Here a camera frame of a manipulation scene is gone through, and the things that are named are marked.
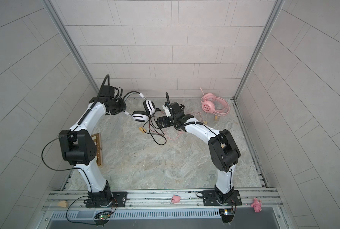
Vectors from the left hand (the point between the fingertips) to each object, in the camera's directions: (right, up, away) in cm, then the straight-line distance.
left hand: (129, 103), depth 91 cm
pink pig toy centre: (+30, -48, -22) cm, 61 cm away
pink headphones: (+56, 0, +13) cm, 57 cm away
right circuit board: (+55, -55, -23) cm, 81 cm away
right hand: (+21, -11, -3) cm, 24 cm away
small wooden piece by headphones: (+59, -10, +11) cm, 61 cm away
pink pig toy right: (+69, -50, -24) cm, 89 cm away
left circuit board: (-2, -53, -27) cm, 60 cm away
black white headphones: (+14, -4, -7) cm, 16 cm away
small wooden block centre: (+6, -17, +6) cm, 19 cm away
